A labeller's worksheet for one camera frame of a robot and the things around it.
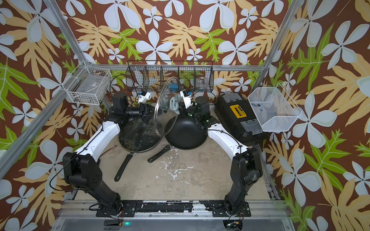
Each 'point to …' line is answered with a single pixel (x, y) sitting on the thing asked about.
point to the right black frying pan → (183, 132)
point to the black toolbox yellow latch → (236, 115)
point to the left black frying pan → (125, 163)
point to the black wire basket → (169, 75)
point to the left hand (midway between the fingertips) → (160, 111)
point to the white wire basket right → (275, 110)
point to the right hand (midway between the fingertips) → (175, 104)
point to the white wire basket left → (88, 84)
